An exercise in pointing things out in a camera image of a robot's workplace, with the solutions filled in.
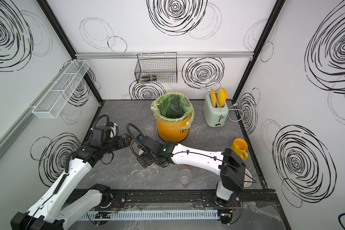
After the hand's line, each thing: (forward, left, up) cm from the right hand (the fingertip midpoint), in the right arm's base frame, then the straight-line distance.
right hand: (146, 154), depth 75 cm
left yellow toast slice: (+38, -39, +6) cm, 55 cm away
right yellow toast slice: (+40, -46, +4) cm, 61 cm away
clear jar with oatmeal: (-6, -21, -14) cm, 26 cm away
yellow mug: (+11, -55, -9) cm, 56 cm away
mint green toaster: (+29, -42, -3) cm, 51 cm away
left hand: (+7, +13, +2) cm, 15 cm away
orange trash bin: (+15, -15, -2) cm, 21 cm away
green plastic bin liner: (+32, -14, -1) cm, 35 cm away
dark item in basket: (+42, +1, +17) cm, 46 cm away
